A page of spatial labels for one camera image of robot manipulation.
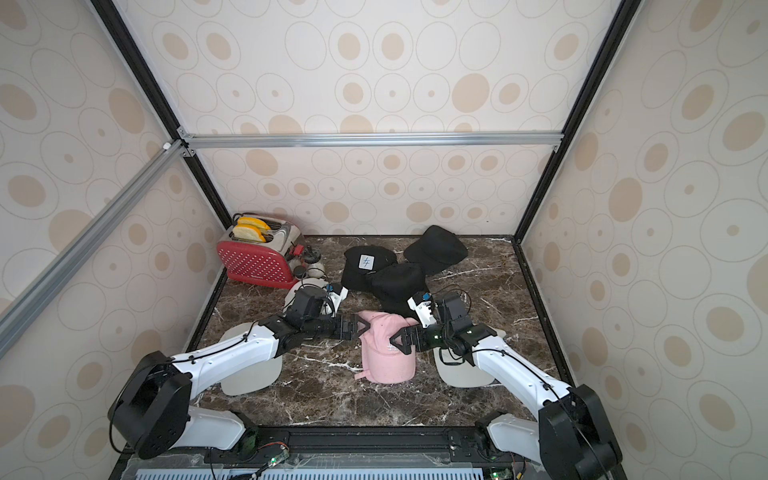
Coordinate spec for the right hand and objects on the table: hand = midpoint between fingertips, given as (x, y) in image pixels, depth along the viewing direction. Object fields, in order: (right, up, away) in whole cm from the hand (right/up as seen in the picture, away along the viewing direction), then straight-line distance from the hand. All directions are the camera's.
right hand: (402, 341), depth 81 cm
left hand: (-10, +4, +1) cm, 11 cm away
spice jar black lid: (-34, +19, +18) cm, 43 cm away
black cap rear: (+14, +26, +28) cm, 41 cm away
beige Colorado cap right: (+15, -9, +4) cm, 18 cm away
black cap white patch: (-14, +21, +25) cm, 36 cm away
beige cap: (-34, +15, +16) cm, 40 cm away
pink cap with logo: (-5, -6, +1) cm, 8 cm away
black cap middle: (-1, +14, +17) cm, 22 cm away
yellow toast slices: (-47, +32, +13) cm, 59 cm away
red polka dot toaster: (-44, +21, +14) cm, 51 cm away
